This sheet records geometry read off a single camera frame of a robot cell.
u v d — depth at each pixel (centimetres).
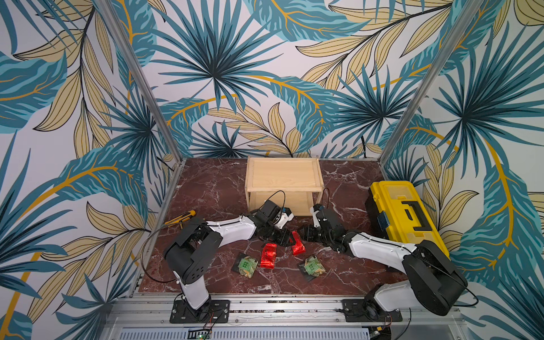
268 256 85
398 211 80
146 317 74
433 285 43
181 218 95
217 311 73
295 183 84
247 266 84
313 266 84
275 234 77
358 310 73
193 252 46
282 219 82
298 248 88
